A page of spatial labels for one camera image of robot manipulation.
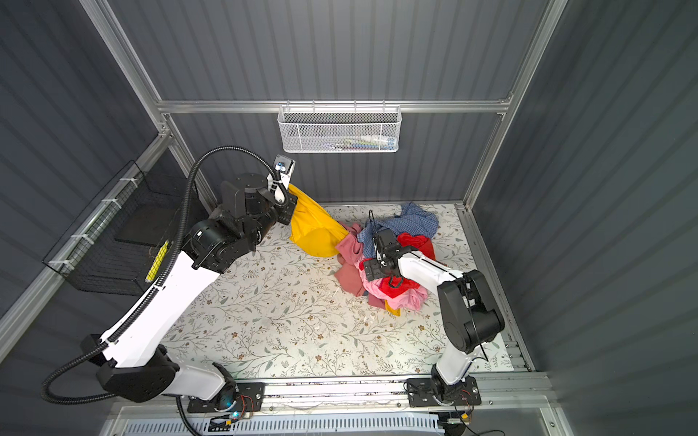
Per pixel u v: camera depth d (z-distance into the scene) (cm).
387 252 73
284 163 51
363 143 92
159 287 40
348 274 96
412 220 104
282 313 89
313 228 73
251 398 72
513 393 74
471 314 48
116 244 71
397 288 89
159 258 70
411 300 88
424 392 74
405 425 71
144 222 77
